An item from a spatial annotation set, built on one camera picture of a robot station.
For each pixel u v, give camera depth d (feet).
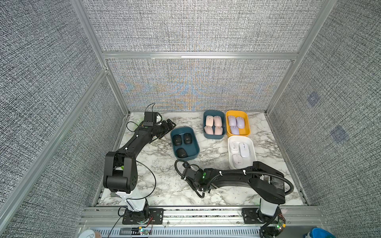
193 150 3.20
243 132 3.48
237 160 2.93
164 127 2.67
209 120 3.61
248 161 3.04
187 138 3.30
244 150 3.13
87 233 2.14
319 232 2.04
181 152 3.10
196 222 2.39
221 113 3.69
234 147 3.12
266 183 1.56
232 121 3.59
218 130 3.41
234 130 3.48
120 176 1.52
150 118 2.36
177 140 3.29
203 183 1.99
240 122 3.60
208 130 3.48
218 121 3.61
